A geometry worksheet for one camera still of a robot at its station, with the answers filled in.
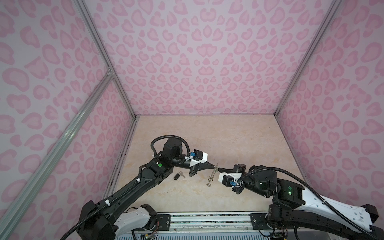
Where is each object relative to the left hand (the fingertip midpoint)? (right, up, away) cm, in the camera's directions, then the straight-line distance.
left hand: (214, 163), depth 63 cm
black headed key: (-18, -13, +26) cm, 34 cm away
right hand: (+3, -2, 0) cm, 3 cm away
